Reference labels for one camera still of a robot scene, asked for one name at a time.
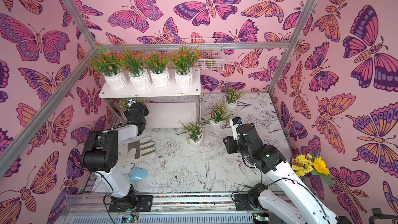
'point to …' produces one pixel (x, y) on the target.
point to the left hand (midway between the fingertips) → (138, 105)
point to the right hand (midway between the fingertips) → (227, 138)
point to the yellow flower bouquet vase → (304, 165)
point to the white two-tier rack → (171, 92)
